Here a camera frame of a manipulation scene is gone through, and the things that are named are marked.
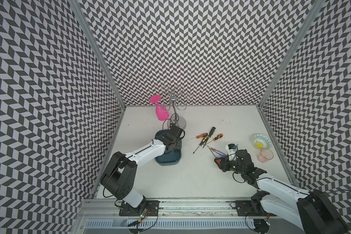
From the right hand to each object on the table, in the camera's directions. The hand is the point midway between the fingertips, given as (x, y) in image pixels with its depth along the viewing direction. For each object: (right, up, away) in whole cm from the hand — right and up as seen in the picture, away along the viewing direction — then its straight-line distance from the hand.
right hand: (217, 162), depth 86 cm
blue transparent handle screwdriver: (+3, +4, +9) cm, 11 cm away
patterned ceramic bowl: (+32, +11, +10) cm, 35 cm away
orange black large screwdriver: (-1, +3, -7) cm, 7 cm away
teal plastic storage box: (-29, +2, +2) cm, 29 cm away
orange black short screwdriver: (+4, +14, +13) cm, 19 cm away
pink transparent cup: (+32, +3, +5) cm, 33 cm away
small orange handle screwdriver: (-8, +15, +13) cm, 21 cm away
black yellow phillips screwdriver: (-7, +11, +10) cm, 17 cm away
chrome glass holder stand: (-23, +24, +23) cm, 40 cm away
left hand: (-25, +11, +4) cm, 28 cm away
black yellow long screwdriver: (-2, +15, +13) cm, 20 cm away
